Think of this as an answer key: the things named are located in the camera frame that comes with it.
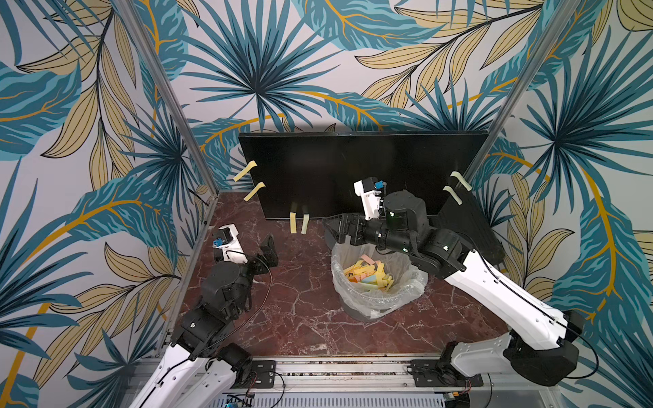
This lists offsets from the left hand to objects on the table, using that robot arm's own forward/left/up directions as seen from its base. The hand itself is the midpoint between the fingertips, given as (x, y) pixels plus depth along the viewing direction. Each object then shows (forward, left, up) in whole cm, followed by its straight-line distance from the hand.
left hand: (258, 241), depth 66 cm
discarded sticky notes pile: (+4, -33, -24) cm, 41 cm away
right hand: (+1, -19, +8) cm, 21 cm away
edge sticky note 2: (+16, -7, -12) cm, 21 cm away
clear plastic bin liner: (-13, -28, -4) cm, 31 cm away
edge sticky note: (+15, +3, +4) cm, 15 cm away
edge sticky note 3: (+18, -56, +1) cm, 59 cm away
